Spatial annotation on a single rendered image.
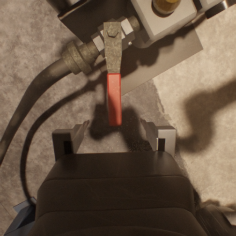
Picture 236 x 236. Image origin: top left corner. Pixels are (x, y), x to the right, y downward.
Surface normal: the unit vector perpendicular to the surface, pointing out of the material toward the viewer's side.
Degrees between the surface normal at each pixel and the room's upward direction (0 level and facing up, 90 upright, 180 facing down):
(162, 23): 0
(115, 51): 0
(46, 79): 19
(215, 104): 0
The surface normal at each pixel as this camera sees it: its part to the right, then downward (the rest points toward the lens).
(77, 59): 0.10, 0.38
